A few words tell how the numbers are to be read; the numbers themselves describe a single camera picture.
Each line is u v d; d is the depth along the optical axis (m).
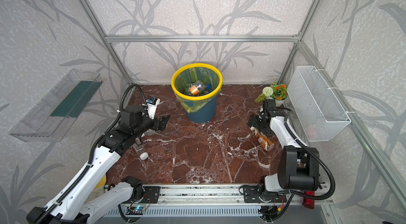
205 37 0.97
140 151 0.83
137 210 0.70
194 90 0.89
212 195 0.75
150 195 0.73
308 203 0.69
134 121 0.55
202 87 0.90
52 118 0.65
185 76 0.91
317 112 0.63
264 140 0.87
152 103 0.63
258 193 0.73
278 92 0.97
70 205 0.38
